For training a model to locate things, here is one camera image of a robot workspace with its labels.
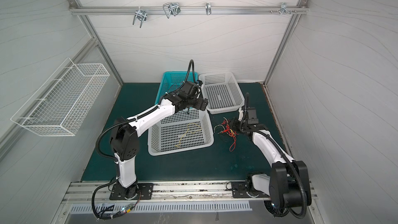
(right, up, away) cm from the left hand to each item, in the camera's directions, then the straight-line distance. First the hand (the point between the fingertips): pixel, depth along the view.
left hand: (203, 97), depth 88 cm
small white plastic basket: (+14, +4, +27) cm, 31 cm away
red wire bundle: (+15, -18, +5) cm, 24 cm away
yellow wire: (-9, -17, +8) cm, 21 cm away
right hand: (+18, -13, 0) cm, 22 cm away
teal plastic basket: (-24, +13, +31) cm, 41 cm away
